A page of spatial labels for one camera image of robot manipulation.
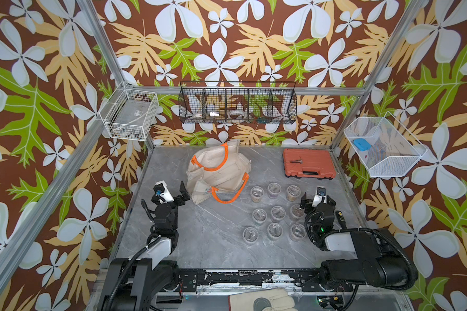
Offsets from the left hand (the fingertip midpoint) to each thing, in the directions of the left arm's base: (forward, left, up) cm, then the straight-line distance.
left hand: (172, 183), depth 83 cm
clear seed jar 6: (-17, -55, -12) cm, 58 cm away
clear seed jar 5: (-18, -34, -12) cm, 40 cm away
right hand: (0, -65, -9) cm, 66 cm away
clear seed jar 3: (-9, -55, -11) cm, 57 cm away
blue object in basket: (+17, -85, +8) cm, 87 cm away
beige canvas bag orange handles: (+19, -19, -17) cm, 31 cm away
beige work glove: (-40, -41, -16) cm, 60 cm away
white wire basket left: (+27, +20, +17) cm, 38 cm away
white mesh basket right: (+9, -92, +13) cm, 94 cm away
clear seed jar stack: (+3, -56, -12) cm, 57 cm away
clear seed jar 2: (-9, -47, -12) cm, 49 cm away
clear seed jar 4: (-17, -45, -12) cm, 49 cm away
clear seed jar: (-10, -38, -12) cm, 41 cm away
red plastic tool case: (+23, -69, -13) cm, 73 cm away
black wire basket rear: (+42, -30, +13) cm, 53 cm away
